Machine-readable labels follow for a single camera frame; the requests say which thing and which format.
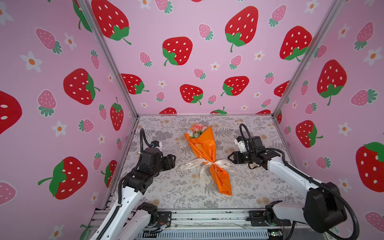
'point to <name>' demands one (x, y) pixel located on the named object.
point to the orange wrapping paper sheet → (206, 146)
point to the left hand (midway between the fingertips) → (171, 157)
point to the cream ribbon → (222, 163)
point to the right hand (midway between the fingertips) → (230, 157)
